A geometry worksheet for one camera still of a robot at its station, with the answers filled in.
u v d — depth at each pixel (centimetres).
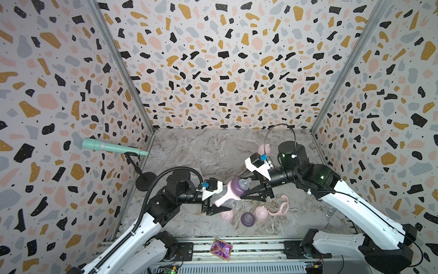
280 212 82
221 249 73
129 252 43
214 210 55
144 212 46
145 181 94
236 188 52
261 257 73
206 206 55
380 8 72
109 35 77
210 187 51
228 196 53
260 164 47
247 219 81
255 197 50
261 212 81
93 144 66
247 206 86
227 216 80
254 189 49
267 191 49
